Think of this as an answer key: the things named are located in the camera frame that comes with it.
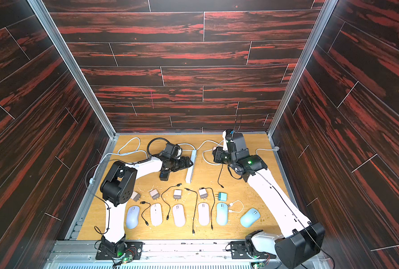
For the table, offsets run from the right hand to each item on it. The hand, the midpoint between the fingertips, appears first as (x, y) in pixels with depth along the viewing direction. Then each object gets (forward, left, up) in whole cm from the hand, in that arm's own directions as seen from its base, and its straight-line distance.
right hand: (219, 150), depth 77 cm
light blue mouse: (-21, -3, -25) cm, 32 cm away
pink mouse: (-23, +30, -24) cm, 45 cm away
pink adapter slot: (-10, +7, -25) cm, 28 cm away
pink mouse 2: (-23, +19, -25) cm, 39 cm away
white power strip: (+3, +15, -22) cm, 27 cm away
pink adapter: (-11, +21, -25) cm, 35 cm away
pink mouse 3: (-19, +7, -25) cm, 32 cm away
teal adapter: (-12, -3, -25) cm, 28 cm away
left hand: (+7, +16, -23) cm, 29 cm away
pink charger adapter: (-13, +33, -24) cm, 43 cm away
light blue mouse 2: (-22, -17, -26) cm, 38 cm away
